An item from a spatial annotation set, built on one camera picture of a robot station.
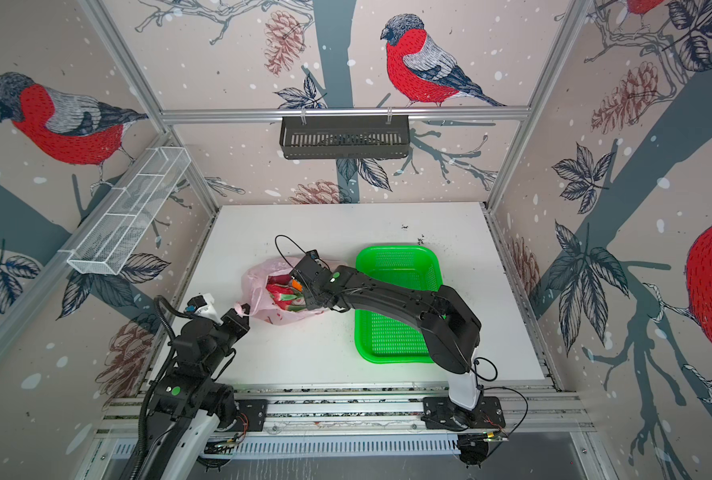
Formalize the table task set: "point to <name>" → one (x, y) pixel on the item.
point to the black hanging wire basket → (345, 137)
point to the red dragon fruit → (279, 290)
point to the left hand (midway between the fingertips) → (248, 305)
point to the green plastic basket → (380, 341)
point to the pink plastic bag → (254, 291)
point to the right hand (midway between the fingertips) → (312, 296)
